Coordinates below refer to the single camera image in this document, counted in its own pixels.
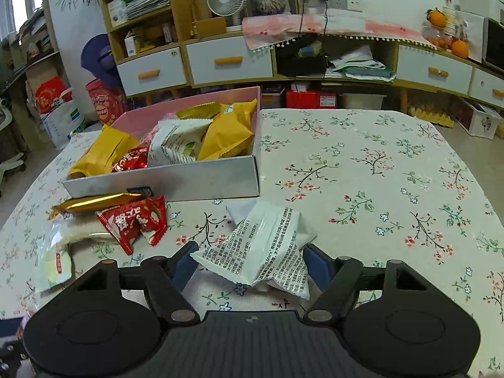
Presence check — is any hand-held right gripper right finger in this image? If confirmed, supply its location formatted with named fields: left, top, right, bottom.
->
left=304, top=243, right=432, bottom=323

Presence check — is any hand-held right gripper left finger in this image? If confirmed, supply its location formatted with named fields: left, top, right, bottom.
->
left=73, top=241, right=200, bottom=324

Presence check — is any red white-print snack packet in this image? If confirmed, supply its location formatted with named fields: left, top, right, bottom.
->
left=136, top=196, right=168, bottom=247
left=97, top=201, right=146, bottom=255

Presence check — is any white printed snack packet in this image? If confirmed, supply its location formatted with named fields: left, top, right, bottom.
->
left=147, top=119, right=213, bottom=167
left=190, top=200, right=318, bottom=300

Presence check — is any pink and silver box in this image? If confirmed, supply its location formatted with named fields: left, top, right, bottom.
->
left=62, top=87, right=262, bottom=202

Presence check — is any clear orange-ended snack packet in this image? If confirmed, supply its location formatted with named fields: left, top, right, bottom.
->
left=33, top=212, right=113, bottom=294

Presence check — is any gold stick snack packet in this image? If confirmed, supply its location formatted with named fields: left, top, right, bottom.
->
left=51, top=192, right=146, bottom=215

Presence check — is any large yellow white-label packet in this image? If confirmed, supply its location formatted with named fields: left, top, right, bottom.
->
left=197, top=100, right=258, bottom=161

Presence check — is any plain yellow snack packet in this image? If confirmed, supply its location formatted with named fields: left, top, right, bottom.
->
left=69, top=125, right=140, bottom=178

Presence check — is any golden brown snack packet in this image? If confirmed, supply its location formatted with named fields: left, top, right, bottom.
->
left=176, top=102, right=221, bottom=119

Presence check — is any red carton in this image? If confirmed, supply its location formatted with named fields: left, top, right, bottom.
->
left=286, top=89, right=338, bottom=109

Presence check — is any white plastic bin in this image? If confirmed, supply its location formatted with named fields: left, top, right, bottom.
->
left=339, top=92, right=384, bottom=110

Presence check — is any red gift bag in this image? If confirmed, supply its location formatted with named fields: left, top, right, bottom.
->
left=85, top=79, right=129, bottom=124

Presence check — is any yellow egg tray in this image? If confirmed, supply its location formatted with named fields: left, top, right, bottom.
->
left=407, top=102, right=455, bottom=127

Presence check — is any white and red bag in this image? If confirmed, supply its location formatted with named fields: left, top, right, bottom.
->
left=27, top=77, right=85, bottom=148

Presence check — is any black box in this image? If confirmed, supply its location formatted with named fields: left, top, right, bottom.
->
left=276, top=45, right=328, bottom=77

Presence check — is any pile of folded papers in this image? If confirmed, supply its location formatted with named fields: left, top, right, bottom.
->
left=327, top=45, right=396, bottom=81

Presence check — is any white red-patterned box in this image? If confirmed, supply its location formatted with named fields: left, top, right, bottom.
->
left=453, top=96, right=504, bottom=139

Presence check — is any small cardboard box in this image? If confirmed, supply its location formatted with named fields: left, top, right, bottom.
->
left=192, top=16, right=228, bottom=39

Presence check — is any pink fringed cloth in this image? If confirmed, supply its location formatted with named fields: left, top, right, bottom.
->
left=241, top=14, right=438, bottom=51

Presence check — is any cluttered storage shelf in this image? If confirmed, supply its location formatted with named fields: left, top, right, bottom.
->
left=0, top=0, right=64, bottom=162

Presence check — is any bowl of small oranges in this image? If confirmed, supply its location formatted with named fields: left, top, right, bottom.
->
left=422, top=26, right=453, bottom=48

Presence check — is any wooden cabinet unit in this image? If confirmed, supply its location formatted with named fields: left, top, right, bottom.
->
left=100, top=0, right=504, bottom=109

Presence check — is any stack of newspapers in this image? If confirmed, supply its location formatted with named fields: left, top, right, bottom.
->
left=120, top=0, right=172, bottom=20

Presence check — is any microwave oven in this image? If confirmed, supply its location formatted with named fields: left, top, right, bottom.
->
left=482, top=18, right=504, bottom=72

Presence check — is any white drawer orange handle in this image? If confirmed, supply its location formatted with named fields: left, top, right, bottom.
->
left=397, top=44, right=473, bottom=95
left=468, top=68, right=504, bottom=108
left=186, top=36, right=274, bottom=86
left=117, top=47, right=187, bottom=97

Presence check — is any black power cable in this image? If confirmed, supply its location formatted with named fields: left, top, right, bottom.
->
left=297, top=0, right=329, bottom=83

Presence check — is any wall power outlet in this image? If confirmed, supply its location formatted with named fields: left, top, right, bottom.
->
left=301, top=0, right=361, bottom=12

